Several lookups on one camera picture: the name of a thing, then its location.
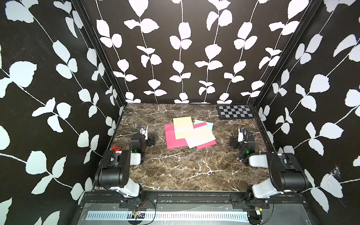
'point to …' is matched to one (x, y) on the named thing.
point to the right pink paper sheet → (213, 142)
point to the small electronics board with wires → (137, 214)
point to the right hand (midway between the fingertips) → (236, 133)
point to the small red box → (116, 148)
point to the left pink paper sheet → (171, 142)
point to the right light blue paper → (210, 124)
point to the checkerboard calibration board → (235, 111)
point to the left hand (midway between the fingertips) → (147, 131)
